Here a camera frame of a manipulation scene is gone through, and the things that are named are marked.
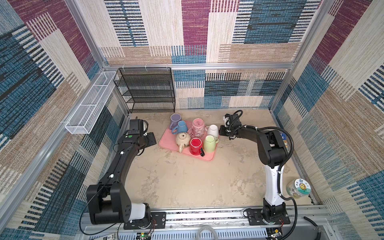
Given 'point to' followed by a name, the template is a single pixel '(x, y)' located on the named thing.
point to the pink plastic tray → (168, 140)
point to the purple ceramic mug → (174, 118)
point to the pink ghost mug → (197, 128)
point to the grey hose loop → (207, 226)
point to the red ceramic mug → (195, 147)
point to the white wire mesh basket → (84, 118)
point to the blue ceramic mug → (181, 127)
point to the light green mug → (209, 143)
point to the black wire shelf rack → (147, 89)
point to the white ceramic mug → (212, 130)
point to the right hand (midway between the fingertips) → (220, 131)
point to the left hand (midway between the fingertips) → (150, 137)
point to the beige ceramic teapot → (183, 139)
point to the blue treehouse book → (283, 136)
